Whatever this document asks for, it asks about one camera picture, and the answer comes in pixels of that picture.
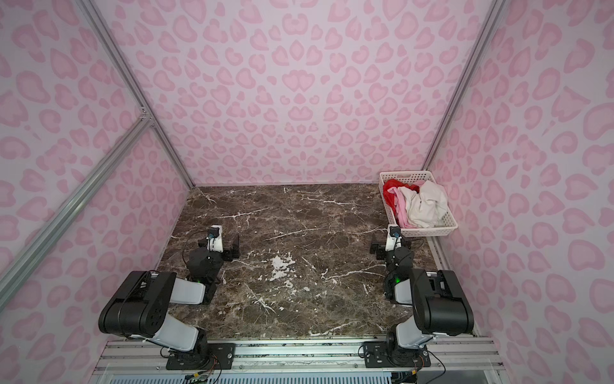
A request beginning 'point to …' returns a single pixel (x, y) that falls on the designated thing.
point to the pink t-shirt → (403, 210)
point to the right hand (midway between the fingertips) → (386, 231)
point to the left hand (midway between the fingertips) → (226, 232)
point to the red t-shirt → (390, 198)
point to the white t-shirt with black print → (425, 206)
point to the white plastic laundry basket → (400, 176)
